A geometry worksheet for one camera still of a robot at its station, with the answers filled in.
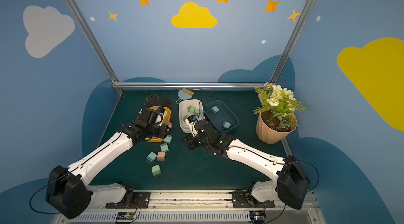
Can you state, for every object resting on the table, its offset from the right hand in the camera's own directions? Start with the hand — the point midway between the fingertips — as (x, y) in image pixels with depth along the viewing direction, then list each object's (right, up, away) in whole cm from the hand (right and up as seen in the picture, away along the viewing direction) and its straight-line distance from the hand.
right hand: (186, 136), depth 77 cm
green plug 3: (-4, +7, +27) cm, 28 cm away
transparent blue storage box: (+20, +8, +31) cm, 38 cm away
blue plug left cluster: (-21, -14, +9) cm, 27 cm away
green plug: (0, +13, +31) cm, 34 cm away
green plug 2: (+3, +11, +30) cm, 32 cm away
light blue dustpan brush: (-6, +24, +42) cm, 49 cm away
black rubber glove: (-28, +19, +37) cm, 50 cm away
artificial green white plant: (+47, +13, +2) cm, 48 cm away
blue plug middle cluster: (-15, -9, +14) cm, 22 cm away
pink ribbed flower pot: (+48, +3, +11) cm, 49 cm away
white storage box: (-6, +16, +32) cm, 36 cm away
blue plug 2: (+23, +3, +24) cm, 33 cm away
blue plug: (+16, +13, +31) cm, 37 cm away
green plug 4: (-17, -19, +5) cm, 26 cm away
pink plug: (-15, -13, +10) cm, 23 cm away
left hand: (-11, +4, +7) cm, 14 cm away
